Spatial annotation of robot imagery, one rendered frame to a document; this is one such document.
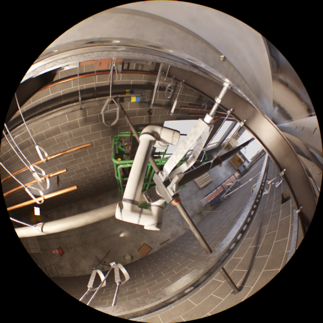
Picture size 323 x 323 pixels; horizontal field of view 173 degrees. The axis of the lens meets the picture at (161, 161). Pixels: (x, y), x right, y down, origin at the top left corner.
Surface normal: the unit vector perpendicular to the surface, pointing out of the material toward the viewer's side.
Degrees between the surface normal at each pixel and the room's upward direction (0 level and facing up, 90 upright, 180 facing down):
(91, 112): 90
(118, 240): 0
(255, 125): 90
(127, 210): 10
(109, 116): 90
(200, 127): 74
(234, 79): 90
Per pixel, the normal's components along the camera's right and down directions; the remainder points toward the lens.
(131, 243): 0.25, -0.60
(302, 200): -0.83, 0.27
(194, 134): -0.72, 0.11
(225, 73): 0.49, 0.76
